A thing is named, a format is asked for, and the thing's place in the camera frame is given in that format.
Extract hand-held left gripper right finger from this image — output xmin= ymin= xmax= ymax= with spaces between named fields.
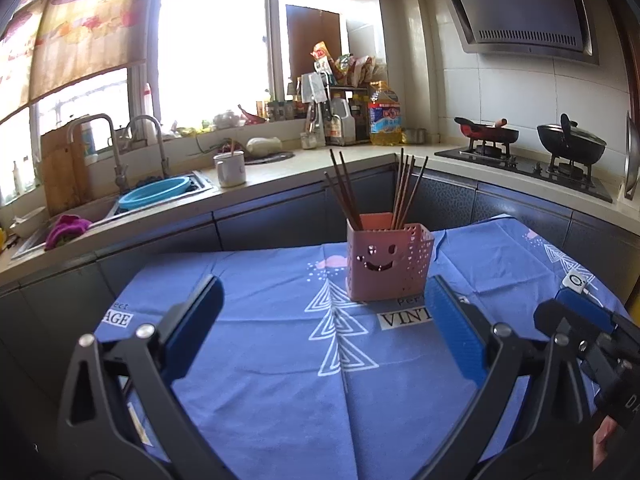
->
xmin=415 ymin=275 xmax=596 ymax=480

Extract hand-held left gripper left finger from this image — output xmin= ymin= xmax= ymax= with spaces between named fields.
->
xmin=56 ymin=275 xmax=226 ymax=480

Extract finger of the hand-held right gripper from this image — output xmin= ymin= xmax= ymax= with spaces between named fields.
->
xmin=533 ymin=299 xmax=608 ymax=356
xmin=556 ymin=287 xmax=626 ymax=333

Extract pink plastic utensil holder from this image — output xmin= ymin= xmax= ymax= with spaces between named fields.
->
xmin=346 ymin=212 xmax=436 ymax=302

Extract bundle of wooden chopsticks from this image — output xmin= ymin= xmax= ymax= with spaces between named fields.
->
xmin=323 ymin=147 xmax=430 ymax=231

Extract person's right hand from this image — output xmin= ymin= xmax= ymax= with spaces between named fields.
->
xmin=592 ymin=415 xmax=621 ymax=469

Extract blue printed tablecloth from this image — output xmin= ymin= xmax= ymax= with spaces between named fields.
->
xmin=92 ymin=214 xmax=628 ymax=480

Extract grey kitchen cabinets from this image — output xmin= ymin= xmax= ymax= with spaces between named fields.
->
xmin=0 ymin=152 xmax=640 ymax=396

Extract blue plastic basin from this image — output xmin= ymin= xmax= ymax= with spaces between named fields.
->
xmin=117 ymin=176 xmax=192 ymax=212

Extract steel kitchen sink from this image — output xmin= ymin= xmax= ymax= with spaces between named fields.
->
xmin=10 ymin=170 xmax=221 ymax=261

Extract steel pan lid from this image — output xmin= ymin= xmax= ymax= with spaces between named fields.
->
xmin=622 ymin=110 xmax=640 ymax=201

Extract black gas stove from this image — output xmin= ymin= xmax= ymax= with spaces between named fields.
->
xmin=435 ymin=140 xmax=613 ymax=204

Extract magenta cloth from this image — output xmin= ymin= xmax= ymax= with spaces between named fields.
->
xmin=44 ymin=214 xmax=93 ymax=251

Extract black wok with lid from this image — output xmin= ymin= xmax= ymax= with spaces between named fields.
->
xmin=537 ymin=113 xmax=607 ymax=168

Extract white mug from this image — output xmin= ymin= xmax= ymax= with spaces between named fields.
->
xmin=214 ymin=151 xmax=247 ymax=188

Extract steel kitchen faucet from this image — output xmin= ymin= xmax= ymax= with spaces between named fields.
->
xmin=125 ymin=115 xmax=171 ymax=181
xmin=66 ymin=113 xmax=130 ymax=195

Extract white dough bag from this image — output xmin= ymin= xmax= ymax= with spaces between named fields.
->
xmin=246 ymin=136 xmax=282 ymax=157

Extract red frying pan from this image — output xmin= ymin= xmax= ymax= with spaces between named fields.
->
xmin=454 ymin=116 xmax=521 ymax=145

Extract wooden cutting board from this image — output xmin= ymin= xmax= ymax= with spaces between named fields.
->
xmin=39 ymin=125 xmax=93 ymax=217

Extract yellow cooking oil bottle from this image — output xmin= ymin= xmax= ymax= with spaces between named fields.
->
xmin=368 ymin=81 xmax=403 ymax=147

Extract white plastic jug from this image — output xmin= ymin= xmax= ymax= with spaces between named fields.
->
xmin=327 ymin=97 xmax=356 ymax=146

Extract black spice rack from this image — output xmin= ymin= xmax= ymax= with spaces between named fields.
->
xmin=327 ymin=84 xmax=373 ymax=146

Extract row of spice jars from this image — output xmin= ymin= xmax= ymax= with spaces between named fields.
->
xmin=256 ymin=100 xmax=303 ymax=122

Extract pile of snack packets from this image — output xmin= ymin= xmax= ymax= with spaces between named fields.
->
xmin=310 ymin=42 xmax=388 ymax=86

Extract steel range hood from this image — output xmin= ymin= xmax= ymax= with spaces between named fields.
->
xmin=427 ymin=0 xmax=601 ymax=66

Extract brown cardboard panel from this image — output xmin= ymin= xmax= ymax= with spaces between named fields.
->
xmin=286 ymin=4 xmax=342 ymax=81

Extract patterned window blind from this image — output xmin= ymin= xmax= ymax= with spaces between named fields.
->
xmin=0 ymin=0 xmax=161 ymax=121

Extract white button device with cable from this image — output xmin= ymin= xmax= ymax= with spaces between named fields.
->
xmin=562 ymin=272 xmax=601 ymax=306

